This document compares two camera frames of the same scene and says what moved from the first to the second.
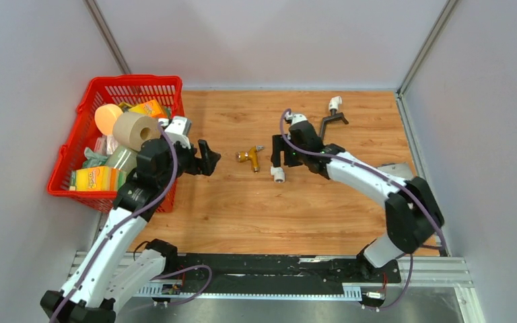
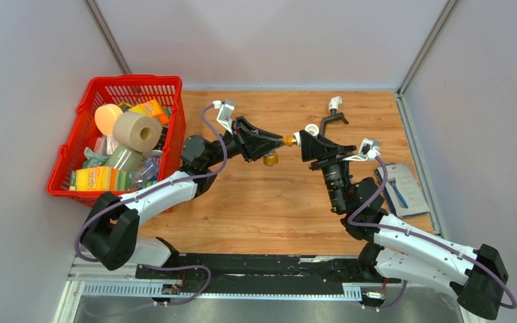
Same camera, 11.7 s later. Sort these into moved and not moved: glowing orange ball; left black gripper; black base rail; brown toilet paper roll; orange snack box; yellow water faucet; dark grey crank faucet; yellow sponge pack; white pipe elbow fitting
Moved: yellow water faucet; left black gripper; white pipe elbow fitting
Not moved: yellow sponge pack; orange snack box; brown toilet paper roll; black base rail; dark grey crank faucet; glowing orange ball
